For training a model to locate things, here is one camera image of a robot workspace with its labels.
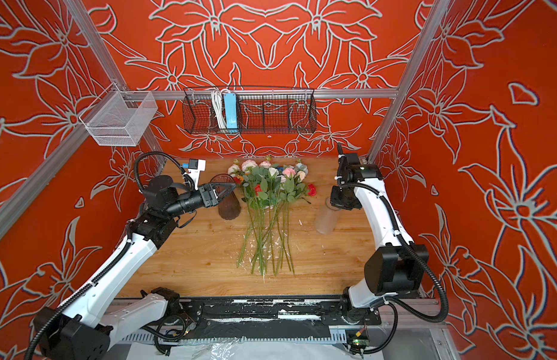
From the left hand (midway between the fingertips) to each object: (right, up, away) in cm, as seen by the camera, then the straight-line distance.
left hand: (231, 186), depth 65 cm
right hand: (+35, -7, +14) cm, 39 cm away
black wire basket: (+6, +33, +32) cm, 47 cm away
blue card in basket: (-5, +30, +24) cm, 39 cm away
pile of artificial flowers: (+9, -3, +32) cm, 34 cm away
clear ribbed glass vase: (+33, -13, +18) cm, 39 cm away
